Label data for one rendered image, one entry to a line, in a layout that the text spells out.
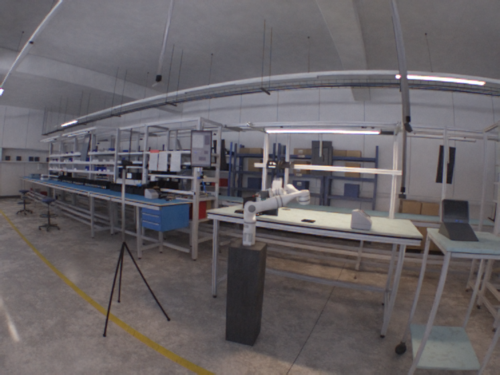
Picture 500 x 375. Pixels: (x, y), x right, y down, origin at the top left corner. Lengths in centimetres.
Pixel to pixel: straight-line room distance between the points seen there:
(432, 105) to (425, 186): 195
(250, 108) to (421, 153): 471
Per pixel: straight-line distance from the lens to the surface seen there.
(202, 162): 358
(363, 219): 213
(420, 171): 648
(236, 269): 196
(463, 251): 151
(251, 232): 193
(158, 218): 357
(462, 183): 675
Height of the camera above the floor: 139
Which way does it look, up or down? 3 degrees down
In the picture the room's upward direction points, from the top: 3 degrees clockwise
